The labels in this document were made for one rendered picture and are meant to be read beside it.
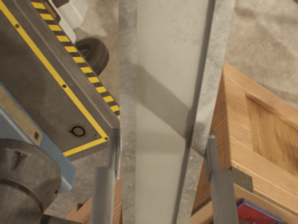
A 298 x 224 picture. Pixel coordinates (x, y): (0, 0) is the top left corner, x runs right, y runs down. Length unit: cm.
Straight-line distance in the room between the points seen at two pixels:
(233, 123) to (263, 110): 21
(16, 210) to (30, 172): 9
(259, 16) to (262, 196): 49
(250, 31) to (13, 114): 65
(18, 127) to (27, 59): 14
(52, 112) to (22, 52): 16
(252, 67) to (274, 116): 15
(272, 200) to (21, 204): 49
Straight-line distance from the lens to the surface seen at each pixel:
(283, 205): 99
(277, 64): 131
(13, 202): 86
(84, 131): 103
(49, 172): 93
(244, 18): 122
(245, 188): 92
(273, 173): 104
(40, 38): 91
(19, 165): 90
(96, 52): 115
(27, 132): 93
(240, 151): 99
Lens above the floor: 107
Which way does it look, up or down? 50 degrees down
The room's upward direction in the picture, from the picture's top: 174 degrees counter-clockwise
